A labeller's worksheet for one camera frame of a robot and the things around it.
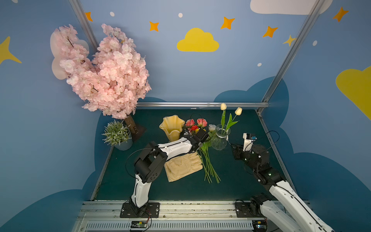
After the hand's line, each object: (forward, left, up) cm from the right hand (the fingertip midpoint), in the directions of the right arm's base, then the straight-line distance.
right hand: (236, 142), depth 79 cm
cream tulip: (+20, +7, +8) cm, 23 cm away
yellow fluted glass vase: (+13, +37, -3) cm, 40 cm away
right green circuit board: (-36, -12, -22) cm, 44 cm away
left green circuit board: (-39, +50, -20) cm, 66 cm away
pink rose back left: (+25, +27, -15) cm, 40 cm away
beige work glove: (-9, +32, -18) cm, 38 cm away
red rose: (+20, +24, -14) cm, 34 cm away
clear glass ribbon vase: (+7, +6, -12) cm, 15 cm away
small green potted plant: (+3, +71, -2) cm, 71 cm away
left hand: (+7, +21, -13) cm, 26 cm away
